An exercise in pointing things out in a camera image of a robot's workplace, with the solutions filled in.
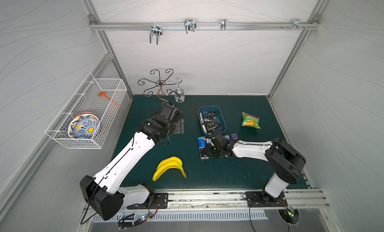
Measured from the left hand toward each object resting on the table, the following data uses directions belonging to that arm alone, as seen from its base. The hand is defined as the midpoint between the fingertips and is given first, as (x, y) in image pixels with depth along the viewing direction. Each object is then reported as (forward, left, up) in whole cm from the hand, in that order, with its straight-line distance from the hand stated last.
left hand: (175, 125), depth 75 cm
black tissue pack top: (+25, -22, -22) cm, 40 cm away
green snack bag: (+18, -47, -20) cm, 54 cm away
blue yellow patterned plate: (-8, +37, +10) cm, 39 cm away
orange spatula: (+14, +39, +8) cm, 42 cm away
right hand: (-3, -16, -23) cm, 28 cm away
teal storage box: (+19, -20, -21) cm, 35 cm away
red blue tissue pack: (+7, -35, -22) cm, 42 cm away
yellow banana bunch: (-12, +3, -18) cm, 22 cm away
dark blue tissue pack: (+2, -14, -22) cm, 27 cm away
